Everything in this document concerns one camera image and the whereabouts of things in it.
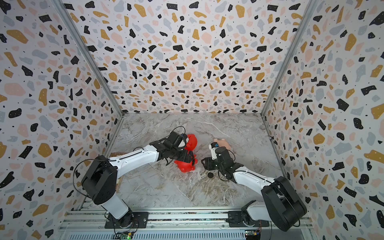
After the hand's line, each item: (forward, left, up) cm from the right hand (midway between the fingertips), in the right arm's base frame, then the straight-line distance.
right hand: (205, 160), depth 88 cm
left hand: (+2, +9, +3) cm, 10 cm away
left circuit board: (-36, +37, -7) cm, 52 cm away
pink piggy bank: (+12, -10, +2) cm, 16 cm away
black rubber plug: (-5, -3, -8) cm, 10 cm away
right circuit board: (-33, -23, -8) cm, 41 cm away
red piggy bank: (-4, +12, 0) cm, 12 cm away
